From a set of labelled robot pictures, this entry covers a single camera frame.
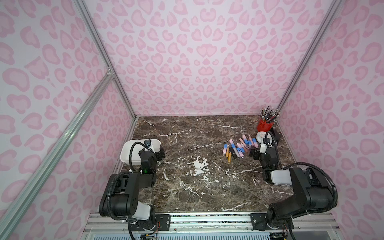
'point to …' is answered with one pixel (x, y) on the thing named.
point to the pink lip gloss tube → (244, 145)
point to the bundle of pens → (269, 115)
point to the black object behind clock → (276, 136)
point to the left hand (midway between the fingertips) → (154, 145)
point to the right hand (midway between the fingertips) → (260, 144)
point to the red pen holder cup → (264, 126)
